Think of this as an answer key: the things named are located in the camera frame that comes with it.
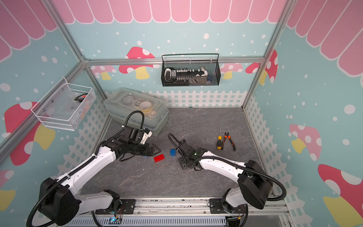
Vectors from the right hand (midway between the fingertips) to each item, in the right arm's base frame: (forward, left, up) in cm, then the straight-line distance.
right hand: (185, 161), depth 84 cm
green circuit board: (-28, +37, -6) cm, 47 cm away
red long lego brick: (+4, +17, -4) cm, 18 cm away
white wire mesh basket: (+20, +66, +27) cm, 74 cm away
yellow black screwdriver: (+15, -23, -5) cm, 28 cm away
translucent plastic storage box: (+42, +46, +12) cm, 63 cm away
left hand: (+1, +17, +8) cm, 19 cm away
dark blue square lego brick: (+9, +8, -5) cm, 13 cm away
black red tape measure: (+25, +57, +30) cm, 69 cm away
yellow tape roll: (+32, +26, +14) cm, 44 cm away
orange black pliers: (+22, -30, -6) cm, 37 cm away
